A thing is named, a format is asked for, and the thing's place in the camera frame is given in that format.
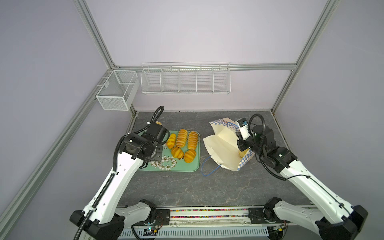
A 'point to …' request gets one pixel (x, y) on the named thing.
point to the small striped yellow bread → (171, 140)
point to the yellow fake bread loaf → (192, 140)
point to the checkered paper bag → (222, 146)
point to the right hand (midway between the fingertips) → (238, 133)
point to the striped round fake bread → (177, 152)
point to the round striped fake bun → (189, 155)
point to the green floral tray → (170, 164)
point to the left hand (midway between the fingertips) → (151, 156)
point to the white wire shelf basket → (186, 78)
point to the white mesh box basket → (120, 91)
